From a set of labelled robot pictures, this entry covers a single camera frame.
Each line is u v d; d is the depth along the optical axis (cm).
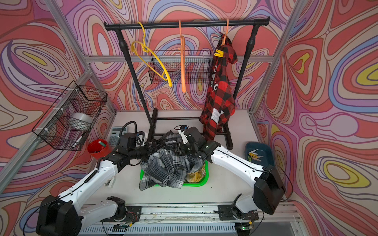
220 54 58
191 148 65
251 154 93
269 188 41
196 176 79
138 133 74
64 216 39
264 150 94
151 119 102
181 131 71
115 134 104
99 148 82
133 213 73
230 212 73
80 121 71
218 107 64
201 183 77
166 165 70
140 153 68
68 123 72
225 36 68
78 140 72
